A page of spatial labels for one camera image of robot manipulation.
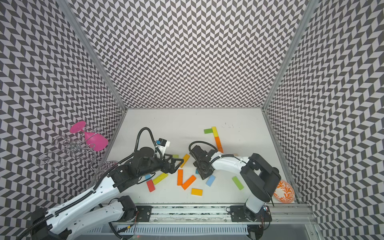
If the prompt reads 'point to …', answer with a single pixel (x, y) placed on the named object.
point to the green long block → (238, 183)
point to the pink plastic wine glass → (98, 142)
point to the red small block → (150, 185)
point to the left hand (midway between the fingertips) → (177, 160)
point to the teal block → (197, 171)
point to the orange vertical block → (180, 177)
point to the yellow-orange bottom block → (196, 192)
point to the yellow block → (215, 131)
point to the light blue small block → (210, 180)
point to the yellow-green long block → (160, 177)
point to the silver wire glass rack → (63, 151)
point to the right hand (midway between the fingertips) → (197, 171)
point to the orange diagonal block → (190, 180)
